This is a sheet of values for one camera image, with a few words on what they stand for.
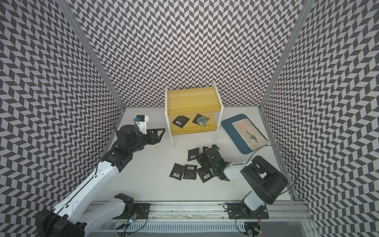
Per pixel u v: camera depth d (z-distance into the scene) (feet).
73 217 1.28
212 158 2.23
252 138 3.25
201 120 2.95
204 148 3.08
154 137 2.18
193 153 2.97
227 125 3.49
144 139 2.10
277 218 2.38
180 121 2.95
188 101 2.50
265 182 1.47
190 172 2.83
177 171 2.84
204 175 2.76
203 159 2.58
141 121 2.13
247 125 3.54
